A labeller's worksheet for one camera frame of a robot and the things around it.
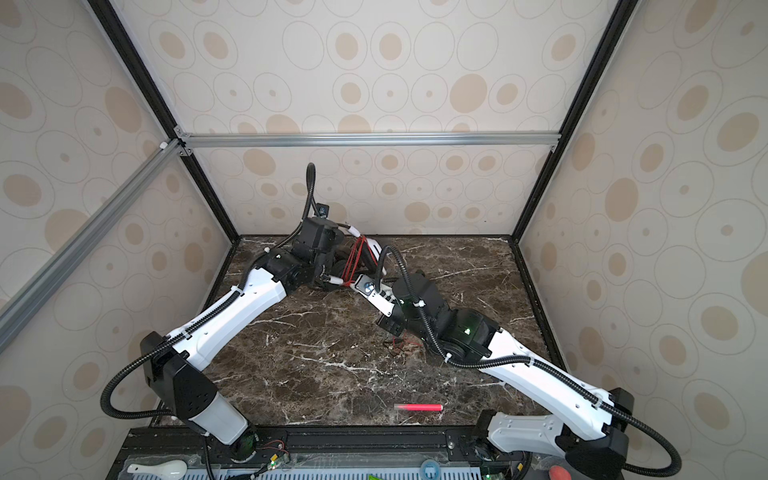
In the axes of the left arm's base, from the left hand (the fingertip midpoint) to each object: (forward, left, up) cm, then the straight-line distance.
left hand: (322, 233), depth 77 cm
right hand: (-18, -16, -1) cm, 24 cm away
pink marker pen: (-34, -25, -32) cm, 54 cm away
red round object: (-49, -56, -28) cm, 80 cm away
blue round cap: (-49, -27, -30) cm, 63 cm away
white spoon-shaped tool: (-49, +34, -29) cm, 66 cm away
